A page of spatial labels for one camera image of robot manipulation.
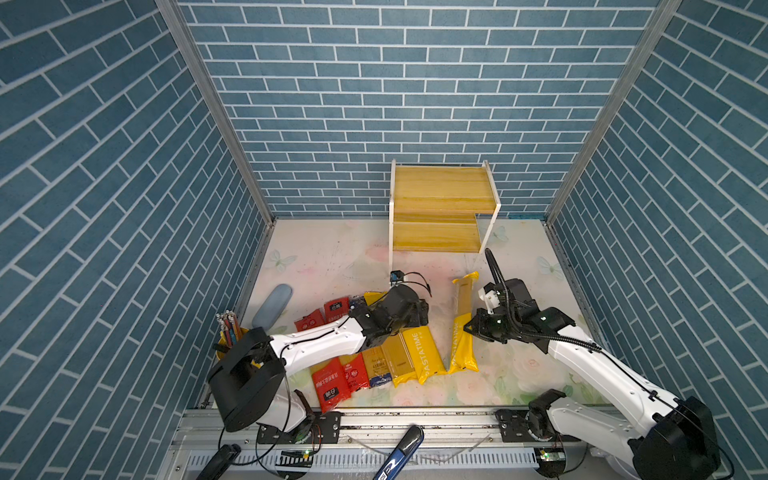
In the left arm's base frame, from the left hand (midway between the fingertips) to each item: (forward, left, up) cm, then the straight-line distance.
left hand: (422, 310), depth 83 cm
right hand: (-5, -10, +1) cm, 11 cm away
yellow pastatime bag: (-12, -10, -1) cm, 16 cm away
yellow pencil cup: (-7, +50, +2) cm, 51 cm away
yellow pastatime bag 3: (-8, +7, -9) cm, 14 cm away
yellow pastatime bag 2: (-9, 0, -9) cm, 13 cm away
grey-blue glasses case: (+6, +46, -10) cm, 48 cm away
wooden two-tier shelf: (+19, -3, +22) cm, 29 cm away
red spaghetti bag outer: (-16, +25, -9) cm, 31 cm away
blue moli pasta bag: (-13, +13, -8) cm, 20 cm away
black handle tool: (-33, +47, -8) cm, 58 cm away
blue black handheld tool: (-33, +6, -6) cm, 34 cm away
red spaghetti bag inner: (-13, +19, -9) cm, 25 cm away
